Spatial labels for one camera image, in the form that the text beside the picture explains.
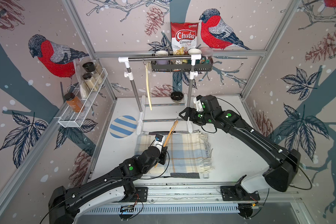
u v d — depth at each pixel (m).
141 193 0.73
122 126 1.04
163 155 0.66
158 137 0.65
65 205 0.41
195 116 0.65
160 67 0.88
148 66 0.90
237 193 0.65
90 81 0.76
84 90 0.71
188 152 0.87
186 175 0.80
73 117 0.81
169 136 0.76
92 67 0.80
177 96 1.18
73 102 0.66
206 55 0.85
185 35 0.78
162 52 0.85
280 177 0.40
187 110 0.66
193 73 0.78
